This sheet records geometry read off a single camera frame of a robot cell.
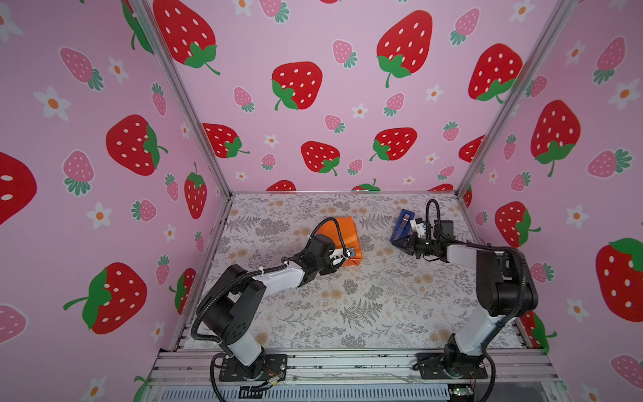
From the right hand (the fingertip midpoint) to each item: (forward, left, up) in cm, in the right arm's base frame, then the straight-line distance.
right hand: (389, 245), depth 93 cm
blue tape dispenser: (+10, -6, -2) cm, 12 cm away
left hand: (-3, +21, -1) cm, 21 cm away
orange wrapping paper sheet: (+3, +15, +1) cm, 15 cm away
